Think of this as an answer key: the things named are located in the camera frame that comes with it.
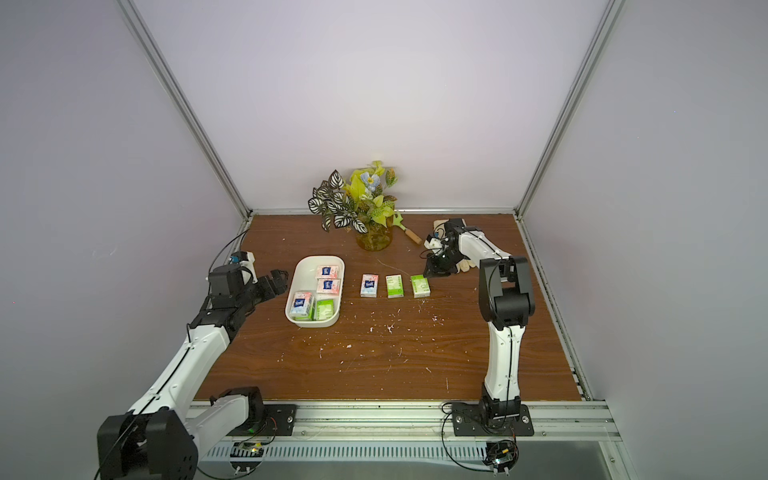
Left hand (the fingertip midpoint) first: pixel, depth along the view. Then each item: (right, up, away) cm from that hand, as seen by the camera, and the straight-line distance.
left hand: (277, 274), depth 84 cm
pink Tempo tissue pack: (+26, -5, +13) cm, 29 cm away
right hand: (+47, 0, +14) cm, 49 cm away
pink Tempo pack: (+11, -1, +15) cm, 19 cm away
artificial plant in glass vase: (+23, +24, +11) cm, 35 cm away
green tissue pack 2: (+12, -12, +6) cm, 18 cm away
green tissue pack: (+34, -5, +11) cm, 36 cm away
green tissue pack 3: (+43, -5, +11) cm, 44 cm away
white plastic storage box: (+8, -7, +10) cm, 15 cm away
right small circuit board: (+60, -42, -14) cm, 74 cm away
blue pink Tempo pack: (+5, -9, +5) cm, 12 cm away
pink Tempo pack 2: (+12, -5, +11) cm, 17 cm away
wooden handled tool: (+35, +18, +33) cm, 51 cm away
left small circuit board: (-3, -43, -13) cm, 45 cm away
